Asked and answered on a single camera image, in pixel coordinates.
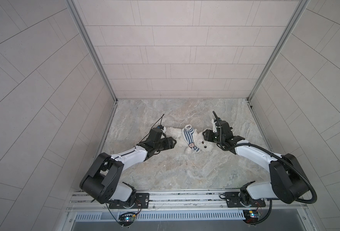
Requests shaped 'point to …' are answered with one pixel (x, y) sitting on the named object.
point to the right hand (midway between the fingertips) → (203, 134)
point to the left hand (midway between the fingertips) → (177, 141)
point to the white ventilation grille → (163, 216)
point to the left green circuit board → (126, 219)
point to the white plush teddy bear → (203, 145)
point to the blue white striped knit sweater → (188, 132)
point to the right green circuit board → (251, 216)
